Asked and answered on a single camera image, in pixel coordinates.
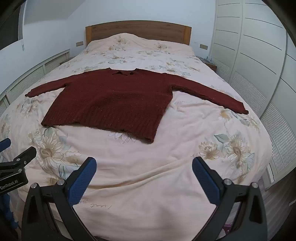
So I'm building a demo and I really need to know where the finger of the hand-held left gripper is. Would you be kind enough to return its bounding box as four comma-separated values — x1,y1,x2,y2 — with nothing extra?
0,138,11,153
9,146,37,168

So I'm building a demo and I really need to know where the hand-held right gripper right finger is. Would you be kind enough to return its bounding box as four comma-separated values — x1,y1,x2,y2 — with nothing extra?
192,156,274,241

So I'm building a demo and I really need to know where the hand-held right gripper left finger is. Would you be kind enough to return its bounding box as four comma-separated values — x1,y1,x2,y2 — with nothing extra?
21,157,97,241

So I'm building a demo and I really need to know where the dark red knit sweater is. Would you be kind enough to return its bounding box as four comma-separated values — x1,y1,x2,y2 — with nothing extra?
25,68,249,143

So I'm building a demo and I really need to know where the person's left hand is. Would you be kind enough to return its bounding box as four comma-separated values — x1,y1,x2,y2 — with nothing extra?
0,193,19,230

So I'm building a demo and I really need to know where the bed with floral duvet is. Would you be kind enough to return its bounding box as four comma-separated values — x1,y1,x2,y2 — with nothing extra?
0,33,272,241

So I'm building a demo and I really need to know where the white louvered cabinet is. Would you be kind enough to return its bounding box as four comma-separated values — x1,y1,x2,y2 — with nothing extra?
215,57,296,188
0,49,71,116

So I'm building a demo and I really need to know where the wooden nightstand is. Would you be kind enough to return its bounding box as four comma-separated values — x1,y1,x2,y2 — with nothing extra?
203,61,218,71

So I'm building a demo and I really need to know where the dark window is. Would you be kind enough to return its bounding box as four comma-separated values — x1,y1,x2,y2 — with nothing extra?
0,5,21,50

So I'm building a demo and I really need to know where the wooden headboard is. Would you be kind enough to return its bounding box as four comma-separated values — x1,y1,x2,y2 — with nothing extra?
85,24,192,47

